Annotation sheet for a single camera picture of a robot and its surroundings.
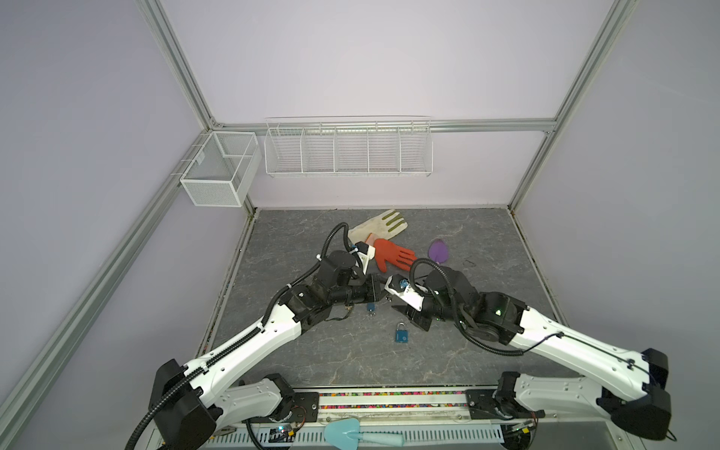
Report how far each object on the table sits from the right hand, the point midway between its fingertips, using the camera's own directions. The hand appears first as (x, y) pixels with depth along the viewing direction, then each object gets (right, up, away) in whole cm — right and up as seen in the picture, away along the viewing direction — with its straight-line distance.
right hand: (399, 298), depth 69 cm
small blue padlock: (-7, -8, +22) cm, 25 cm away
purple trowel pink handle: (+19, +10, +39) cm, 44 cm away
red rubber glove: (-1, +9, +37) cm, 38 cm away
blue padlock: (+2, -15, +16) cm, 22 cm away
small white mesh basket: (-61, +38, +30) cm, 78 cm away
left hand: (-1, +2, 0) cm, 2 cm away
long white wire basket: (-16, +50, +36) cm, 63 cm away
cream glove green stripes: (-2, +19, +46) cm, 50 cm away
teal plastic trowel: (-14, -35, +1) cm, 38 cm away
